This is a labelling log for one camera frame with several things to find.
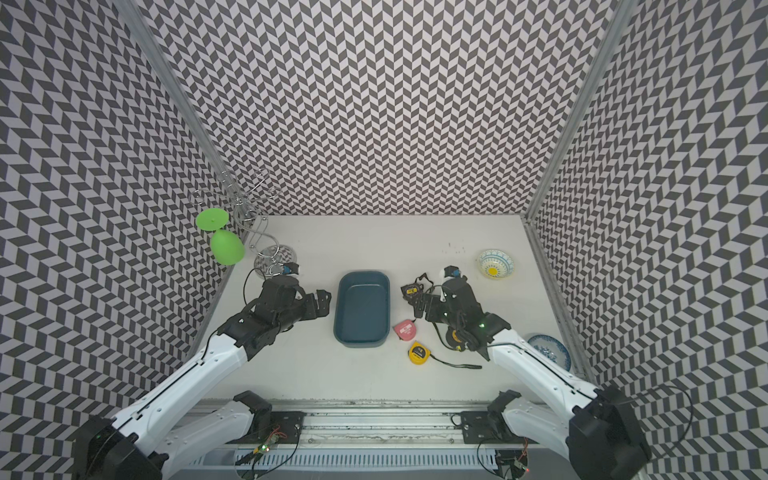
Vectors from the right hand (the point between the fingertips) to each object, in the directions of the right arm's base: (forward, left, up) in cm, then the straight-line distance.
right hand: (427, 306), depth 83 cm
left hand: (+1, +31, +3) cm, 31 cm away
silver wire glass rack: (+24, +49, +22) cm, 59 cm away
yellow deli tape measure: (-11, +2, -9) cm, 14 cm away
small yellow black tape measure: (-6, -8, -8) cm, 13 cm away
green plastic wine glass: (+11, +55, +13) cm, 58 cm away
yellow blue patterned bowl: (+20, -26, -9) cm, 34 cm away
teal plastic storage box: (+4, +20, -10) cm, 22 cm away
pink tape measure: (-3, +6, -8) cm, 11 cm away
